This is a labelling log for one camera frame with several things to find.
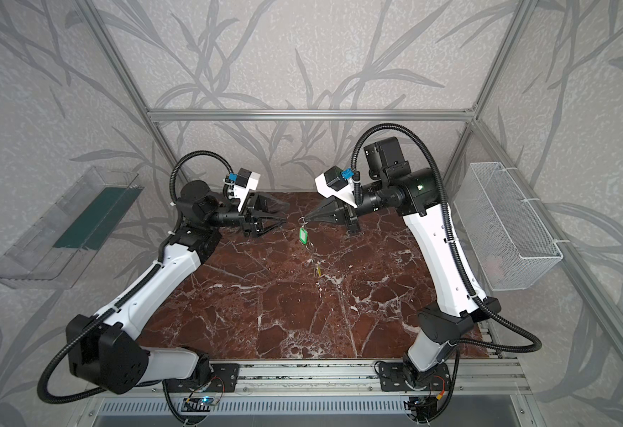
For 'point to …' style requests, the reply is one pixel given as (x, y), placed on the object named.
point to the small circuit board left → (201, 404)
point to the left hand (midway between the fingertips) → (286, 212)
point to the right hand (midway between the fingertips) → (311, 207)
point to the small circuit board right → (425, 406)
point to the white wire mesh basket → (512, 245)
